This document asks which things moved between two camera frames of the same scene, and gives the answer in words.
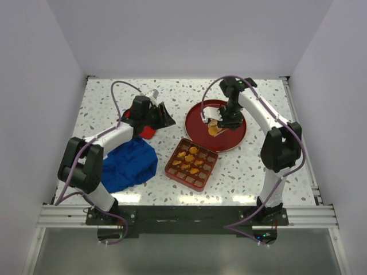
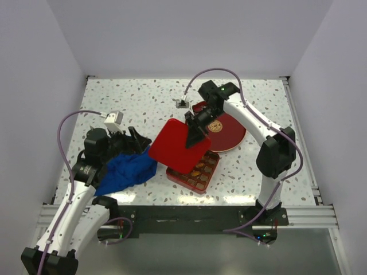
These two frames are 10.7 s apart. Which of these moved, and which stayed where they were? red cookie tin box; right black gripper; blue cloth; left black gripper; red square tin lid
Moved: red square tin lid; right black gripper; left black gripper
Stayed: blue cloth; red cookie tin box
